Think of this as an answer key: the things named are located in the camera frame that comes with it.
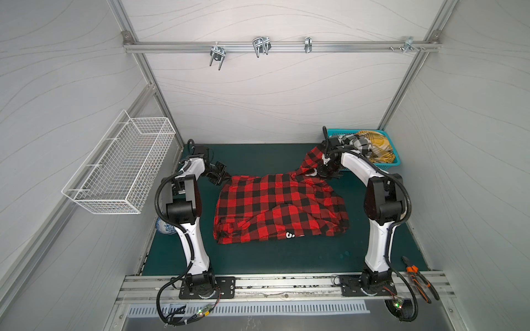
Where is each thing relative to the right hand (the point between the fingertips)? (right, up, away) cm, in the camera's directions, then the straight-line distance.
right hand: (323, 172), depth 98 cm
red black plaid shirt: (-24, -16, -8) cm, 30 cm away
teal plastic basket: (+9, +21, +17) cm, 29 cm away
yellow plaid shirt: (+32, +11, +6) cm, 34 cm away
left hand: (-43, +1, +1) cm, 43 cm away
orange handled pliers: (+29, -38, -24) cm, 53 cm away
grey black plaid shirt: (+21, +15, +6) cm, 26 cm away
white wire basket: (-78, +1, -30) cm, 83 cm away
